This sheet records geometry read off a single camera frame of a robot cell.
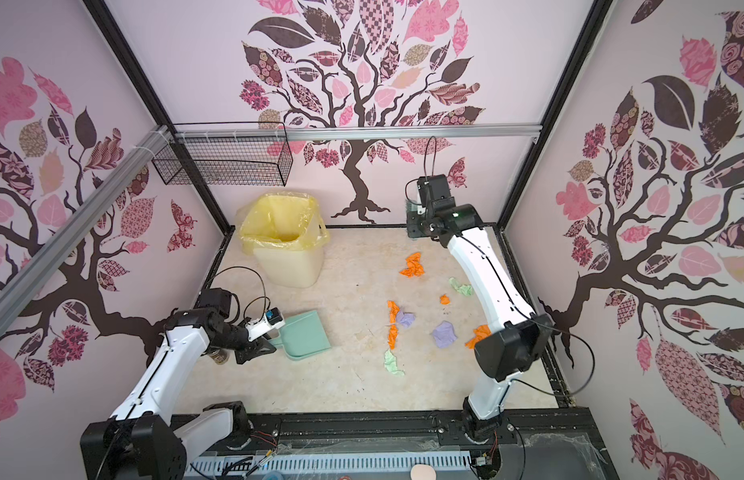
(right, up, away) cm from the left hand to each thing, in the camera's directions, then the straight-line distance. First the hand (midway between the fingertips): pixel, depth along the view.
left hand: (266, 347), depth 79 cm
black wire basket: (-18, +58, +16) cm, 63 cm away
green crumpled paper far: (+60, +13, +21) cm, 65 cm away
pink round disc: (+41, -25, -12) cm, 50 cm away
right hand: (+43, +35, +1) cm, 55 cm away
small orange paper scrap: (+53, +10, +19) cm, 57 cm away
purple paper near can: (+39, +4, +13) cm, 42 cm away
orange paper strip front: (+35, +1, +12) cm, 37 cm away
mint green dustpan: (+8, +2, +6) cm, 10 cm away
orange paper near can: (+62, +1, +11) cm, 63 cm away
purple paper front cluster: (+51, +1, +11) cm, 52 cm away
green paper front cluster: (+34, -7, +6) cm, 35 cm away
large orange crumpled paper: (+44, +20, +27) cm, 55 cm away
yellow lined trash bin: (-2, +33, +21) cm, 39 cm away
